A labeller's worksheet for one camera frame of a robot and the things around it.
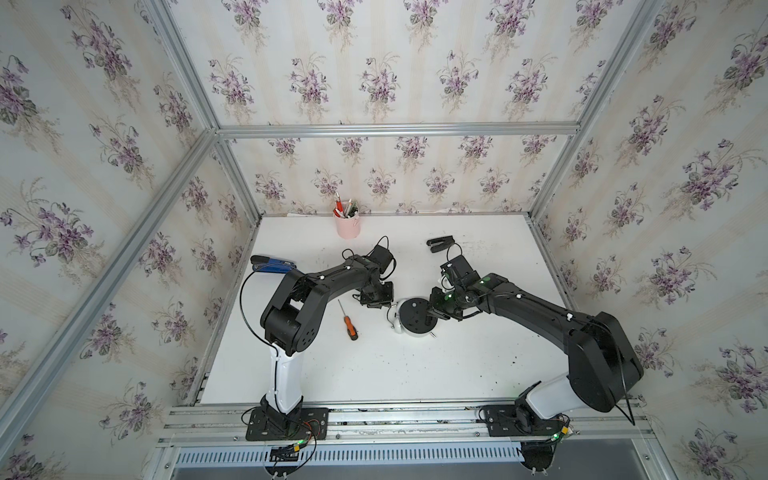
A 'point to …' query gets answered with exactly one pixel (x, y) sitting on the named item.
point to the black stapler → (439, 243)
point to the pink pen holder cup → (348, 228)
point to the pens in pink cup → (346, 209)
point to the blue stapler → (270, 265)
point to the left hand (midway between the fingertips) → (391, 305)
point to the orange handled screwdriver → (349, 326)
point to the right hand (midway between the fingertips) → (426, 311)
